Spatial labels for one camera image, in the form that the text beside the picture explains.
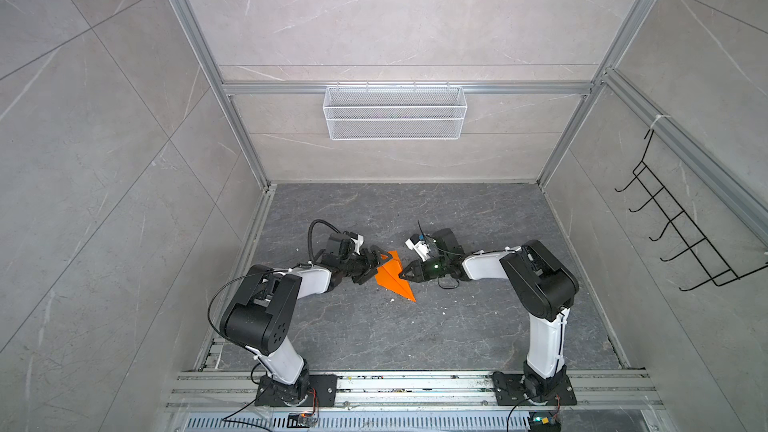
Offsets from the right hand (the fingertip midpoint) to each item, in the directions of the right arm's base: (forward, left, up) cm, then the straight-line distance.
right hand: (402, 273), depth 93 cm
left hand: (+3, +5, +6) cm, 8 cm away
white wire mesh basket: (+46, +1, +29) cm, 54 cm away
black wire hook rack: (-15, -64, +29) cm, 72 cm away
